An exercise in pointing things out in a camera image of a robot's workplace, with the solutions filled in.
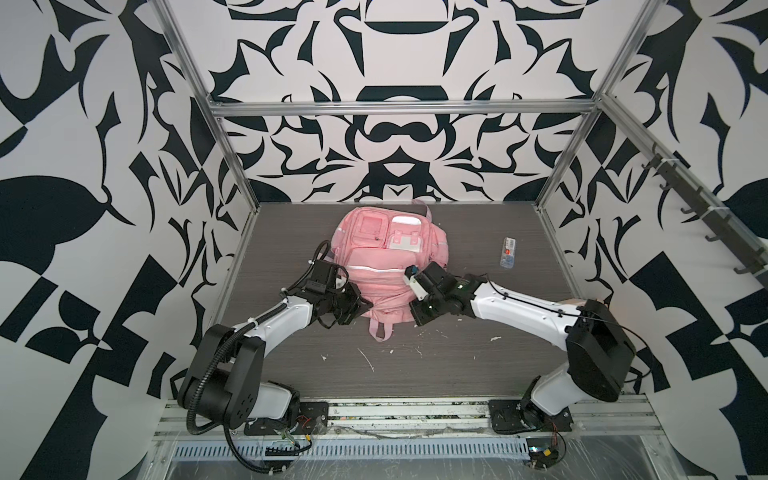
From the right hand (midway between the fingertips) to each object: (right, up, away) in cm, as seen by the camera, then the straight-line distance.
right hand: (415, 309), depth 84 cm
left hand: (-11, +3, +1) cm, 12 cm away
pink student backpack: (-12, +17, +16) cm, 26 cm away
